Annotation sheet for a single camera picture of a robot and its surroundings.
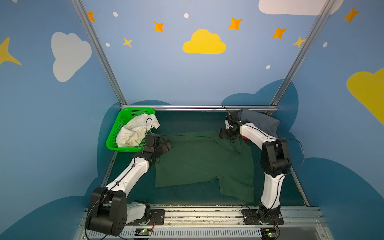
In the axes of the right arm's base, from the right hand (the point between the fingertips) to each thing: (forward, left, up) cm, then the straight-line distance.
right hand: (225, 134), depth 99 cm
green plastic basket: (+15, +73, 0) cm, 75 cm away
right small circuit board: (-53, -18, -9) cm, 57 cm away
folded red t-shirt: (-18, -5, +21) cm, 28 cm away
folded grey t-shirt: (+10, -30, 0) cm, 32 cm away
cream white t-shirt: (-3, +63, +1) cm, 63 cm away
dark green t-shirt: (-14, +13, -7) cm, 20 cm away
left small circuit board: (-56, +43, -7) cm, 71 cm away
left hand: (-14, +37, +5) cm, 39 cm away
